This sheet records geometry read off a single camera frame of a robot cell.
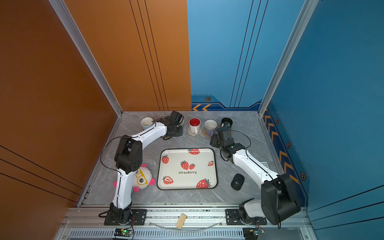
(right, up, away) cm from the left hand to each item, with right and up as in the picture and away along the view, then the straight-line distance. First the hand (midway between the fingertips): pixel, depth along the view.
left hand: (179, 130), depth 101 cm
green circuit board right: (+38, -47, -32) cm, 68 cm away
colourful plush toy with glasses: (-17, -25, -22) cm, 38 cm away
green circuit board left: (-23, -48, -30) cm, 61 cm away
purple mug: (+21, +3, +4) cm, 22 cm away
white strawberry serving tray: (+6, -23, -11) cm, 26 cm away
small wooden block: (+4, -43, -29) cm, 52 cm away
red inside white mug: (+10, +4, +2) cm, 11 cm away
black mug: (+33, +6, +1) cm, 33 cm away
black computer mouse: (+35, -28, -18) cm, 48 cm away
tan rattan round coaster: (+17, -2, +4) cm, 18 cm away
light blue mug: (-22, +6, -1) cm, 23 cm away
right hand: (+22, -4, -14) cm, 27 cm away
